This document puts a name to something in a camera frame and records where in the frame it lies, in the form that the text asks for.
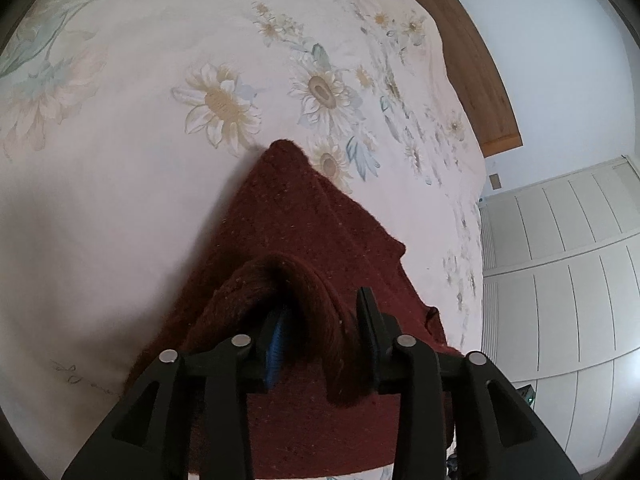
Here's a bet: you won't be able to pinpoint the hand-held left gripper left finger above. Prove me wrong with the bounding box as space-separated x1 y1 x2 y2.
60 305 293 480

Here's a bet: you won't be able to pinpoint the white panelled wardrobe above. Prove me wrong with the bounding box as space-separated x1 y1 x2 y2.
479 155 640 476

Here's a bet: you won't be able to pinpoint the dark red knit sweater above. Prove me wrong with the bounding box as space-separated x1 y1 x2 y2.
122 138 466 480

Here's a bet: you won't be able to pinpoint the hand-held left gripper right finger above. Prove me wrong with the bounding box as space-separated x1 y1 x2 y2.
356 287 583 480

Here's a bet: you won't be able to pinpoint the wooden headboard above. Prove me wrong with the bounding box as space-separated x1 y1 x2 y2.
367 0 523 157

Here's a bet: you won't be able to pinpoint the floral pink bed quilt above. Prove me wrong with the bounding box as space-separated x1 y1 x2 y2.
0 0 488 480

